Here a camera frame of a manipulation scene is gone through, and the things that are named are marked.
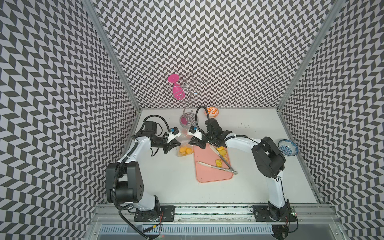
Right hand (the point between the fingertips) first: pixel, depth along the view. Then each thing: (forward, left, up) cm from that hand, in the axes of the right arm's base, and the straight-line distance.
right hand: (191, 141), depth 90 cm
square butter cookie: (-3, -19, -8) cm, 22 cm away
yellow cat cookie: (-1, -19, -7) cm, 20 cm away
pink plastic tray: (-5, -12, -10) cm, 16 cm away
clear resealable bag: (-3, +3, -4) cm, 6 cm away
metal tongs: (-15, -23, -7) cm, 28 cm away
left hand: (-3, +8, +3) cm, 9 cm away
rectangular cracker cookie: (-10, -16, -9) cm, 21 cm away
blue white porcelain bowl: (0, -62, -9) cm, 63 cm away
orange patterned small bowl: (+31, -15, -7) cm, 35 cm away
